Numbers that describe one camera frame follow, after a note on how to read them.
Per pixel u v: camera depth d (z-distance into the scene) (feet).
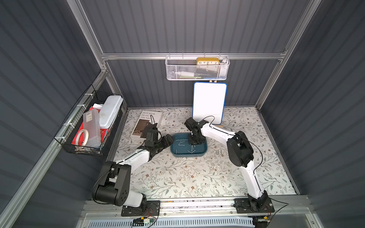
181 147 3.17
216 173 2.84
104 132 2.27
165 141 2.65
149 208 2.40
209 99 2.99
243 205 2.41
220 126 3.25
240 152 1.91
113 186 1.42
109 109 2.47
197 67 2.93
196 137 2.76
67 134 2.00
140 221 2.35
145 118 3.57
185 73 3.00
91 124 2.24
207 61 2.86
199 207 2.47
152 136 2.35
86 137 2.06
